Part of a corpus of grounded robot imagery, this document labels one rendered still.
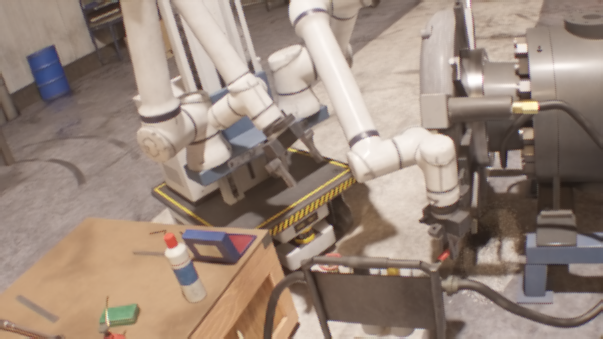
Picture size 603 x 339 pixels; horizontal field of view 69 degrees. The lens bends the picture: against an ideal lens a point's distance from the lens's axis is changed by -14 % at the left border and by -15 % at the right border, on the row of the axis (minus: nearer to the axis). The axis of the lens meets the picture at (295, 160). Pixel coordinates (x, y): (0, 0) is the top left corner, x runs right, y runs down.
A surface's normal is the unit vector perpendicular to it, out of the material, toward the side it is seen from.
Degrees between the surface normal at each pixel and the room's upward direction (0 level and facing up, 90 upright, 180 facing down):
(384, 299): 90
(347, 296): 90
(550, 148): 97
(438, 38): 28
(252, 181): 90
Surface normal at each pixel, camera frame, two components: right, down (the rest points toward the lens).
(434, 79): -0.48, -0.14
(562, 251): -0.40, 0.48
